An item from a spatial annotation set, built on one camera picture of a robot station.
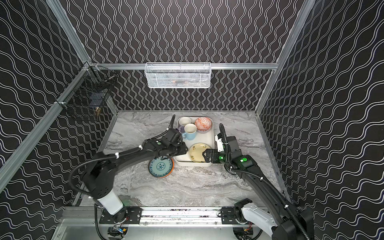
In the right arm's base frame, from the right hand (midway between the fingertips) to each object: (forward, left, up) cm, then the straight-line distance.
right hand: (210, 153), depth 80 cm
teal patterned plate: (-2, +30, -14) cm, 33 cm away
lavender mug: (+30, +18, -8) cm, 36 cm away
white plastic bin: (+23, +7, -12) cm, 27 cm away
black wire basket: (+39, +77, +14) cm, 88 cm away
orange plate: (-4, +22, -13) cm, 26 cm away
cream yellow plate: (+9, +8, -13) cm, 18 cm away
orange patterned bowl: (+30, +3, -10) cm, 31 cm away
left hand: (+6, +13, -2) cm, 14 cm away
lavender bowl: (+22, +4, -9) cm, 24 cm away
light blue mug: (+21, +12, -6) cm, 25 cm away
